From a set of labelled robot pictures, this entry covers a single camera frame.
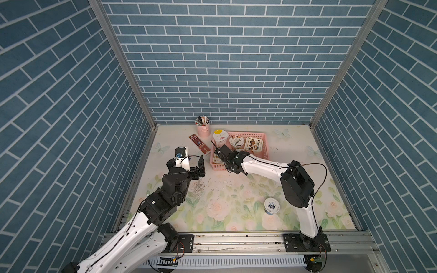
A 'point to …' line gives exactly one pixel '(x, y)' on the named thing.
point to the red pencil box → (200, 144)
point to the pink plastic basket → (263, 154)
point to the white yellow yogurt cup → (221, 137)
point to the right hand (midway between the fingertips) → (237, 157)
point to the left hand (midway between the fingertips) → (197, 156)
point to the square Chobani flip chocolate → (249, 143)
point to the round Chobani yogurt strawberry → (259, 145)
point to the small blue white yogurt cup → (271, 206)
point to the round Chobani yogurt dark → (236, 141)
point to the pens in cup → (201, 121)
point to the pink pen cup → (203, 131)
